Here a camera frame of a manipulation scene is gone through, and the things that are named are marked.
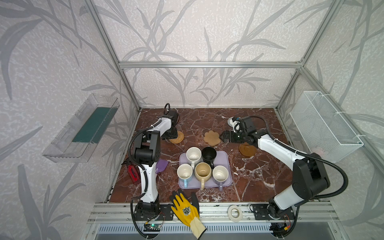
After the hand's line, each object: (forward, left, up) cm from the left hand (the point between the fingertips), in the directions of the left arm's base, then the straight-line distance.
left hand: (172, 132), depth 102 cm
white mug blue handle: (-29, -11, +4) cm, 31 cm away
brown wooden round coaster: (-12, -50, -2) cm, 52 cm away
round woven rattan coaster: (-4, -5, -3) cm, 7 cm away
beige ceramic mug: (-27, -22, -1) cm, 35 cm away
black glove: (-42, -17, -1) cm, 46 cm away
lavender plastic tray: (-17, -34, -3) cm, 39 cm away
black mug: (-18, -25, +3) cm, 31 cm away
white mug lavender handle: (-28, -32, 0) cm, 42 cm away
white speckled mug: (-17, -16, -1) cm, 23 cm away
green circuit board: (-53, +2, -3) cm, 53 cm away
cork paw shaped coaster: (-4, -28, -2) cm, 28 cm away
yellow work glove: (-48, -15, 0) cm, 50 cm away
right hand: (-7, -35, +11) cm, 37 cm away
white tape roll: (-50, -37, -1) cm, 62 cm away
